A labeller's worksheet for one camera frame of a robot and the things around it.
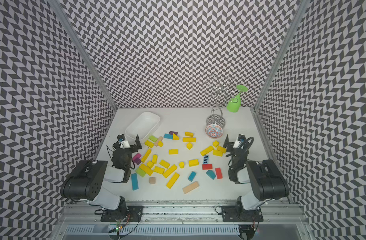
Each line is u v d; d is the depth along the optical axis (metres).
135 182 0.83
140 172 0.87
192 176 0.85
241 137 0.74
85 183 0.45
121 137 0.74
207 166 0.89
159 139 0.99
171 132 1.05
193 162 0.89
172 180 0.84
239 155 0.68
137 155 0.90
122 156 0.68
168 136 1.02
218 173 0.87
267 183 0.45
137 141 0.84
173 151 0.96
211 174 0.87
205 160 0.91
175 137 1.01
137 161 0.89
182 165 0.88
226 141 0.84
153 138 1.02
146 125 1.07
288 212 0.76
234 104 0.91
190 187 0.82
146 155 0.91
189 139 1.02
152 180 0.84
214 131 1.03
